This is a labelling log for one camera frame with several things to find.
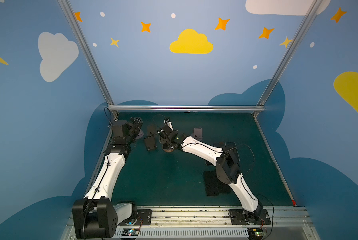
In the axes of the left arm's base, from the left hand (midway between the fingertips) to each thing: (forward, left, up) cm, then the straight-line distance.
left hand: (141, 122), depth 80 cm
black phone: (-26, -33, +4) cm, 42 cm away
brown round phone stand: (-2, -13, -25) cm, 29 cm away
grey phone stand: (-9, -1, 0) cm, 9 cm away
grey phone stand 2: (+10, -34, -22) cm, 42 cm away
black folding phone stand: (+1, -1, -22) cm, 22 cm away
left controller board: (-47, +2, -27) cm, 54 cm away
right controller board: (-47, -59, -27) cm, 80 cm away
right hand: (+3, -13, -12) cm, 18 cm away
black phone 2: (+3, -50, -25) cm, 56 cm away
